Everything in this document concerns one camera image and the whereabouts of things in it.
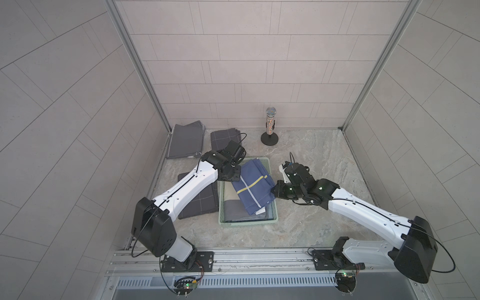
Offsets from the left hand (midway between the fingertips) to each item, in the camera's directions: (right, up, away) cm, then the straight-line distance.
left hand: (237, 174), depth 82 cm
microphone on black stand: (+18, +16, +29) cm, 38 cm away
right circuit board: (+42, -38, -13) cm, 58 cm away
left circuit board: (-17, -36, -18) cm, 44 cm away
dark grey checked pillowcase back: (-12, +16, +28) cm, 34 cm away
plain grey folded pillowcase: (-32, +14, +27) cm, 44 cm away
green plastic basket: (-5, -9, +7) cm, 13 cm away
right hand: (+14, -6, -6) cm, 16 cm away
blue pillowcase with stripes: (+8, -4, -3) cm, 10 cm away
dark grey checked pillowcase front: (-15, -13, +3) cm, 20 cm away
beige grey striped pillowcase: (-1, -17, +1) cm, 17 cm away
